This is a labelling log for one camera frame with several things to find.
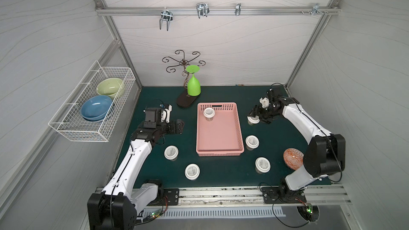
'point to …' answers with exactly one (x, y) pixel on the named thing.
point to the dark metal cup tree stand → (185, 100)
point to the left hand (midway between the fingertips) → (176, 123)
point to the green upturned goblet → (193, 85)
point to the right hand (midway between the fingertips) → (253, 116)
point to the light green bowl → (109, 87)
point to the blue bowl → (95, 108)
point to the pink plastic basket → (219, 131)
